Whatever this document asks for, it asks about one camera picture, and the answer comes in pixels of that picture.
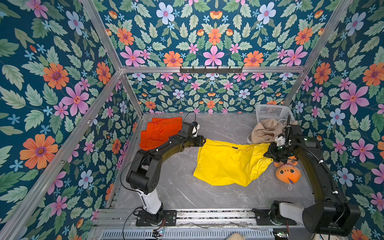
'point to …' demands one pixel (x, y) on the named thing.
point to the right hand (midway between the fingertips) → (265, 153)
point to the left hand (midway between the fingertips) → (205, 137)
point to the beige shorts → (267, 130)
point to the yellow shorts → (235, 164)
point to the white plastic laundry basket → (278, 112)
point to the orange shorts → (159, 131)
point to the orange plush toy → (288, 173)
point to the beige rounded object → (235, 236)
